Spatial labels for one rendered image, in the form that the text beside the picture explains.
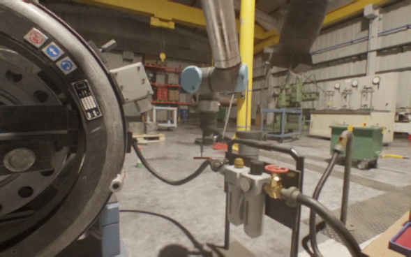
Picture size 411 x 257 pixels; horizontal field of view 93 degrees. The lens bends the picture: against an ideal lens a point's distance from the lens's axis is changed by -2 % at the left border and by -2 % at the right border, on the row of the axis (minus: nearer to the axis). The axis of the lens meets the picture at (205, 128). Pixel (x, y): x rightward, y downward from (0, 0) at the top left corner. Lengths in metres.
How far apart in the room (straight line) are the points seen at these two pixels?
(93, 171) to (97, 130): 0.11
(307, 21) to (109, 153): 0.57
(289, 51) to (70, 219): 0.67
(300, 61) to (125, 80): 0.47
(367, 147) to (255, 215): 2.56
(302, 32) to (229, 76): 0.28
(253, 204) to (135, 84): 0.57
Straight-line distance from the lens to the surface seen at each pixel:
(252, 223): 0.80
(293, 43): 0.48
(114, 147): 0.62
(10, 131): 0.61
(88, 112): 0.60
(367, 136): 3.19
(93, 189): 0.64
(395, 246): 0.46
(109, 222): 1.07
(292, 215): 0.77
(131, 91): 0.65
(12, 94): 0.75
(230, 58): 0.64
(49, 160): 0.55
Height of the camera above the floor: 0.68
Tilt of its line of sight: 4 degrees down
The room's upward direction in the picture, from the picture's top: 1 degrees clockwise
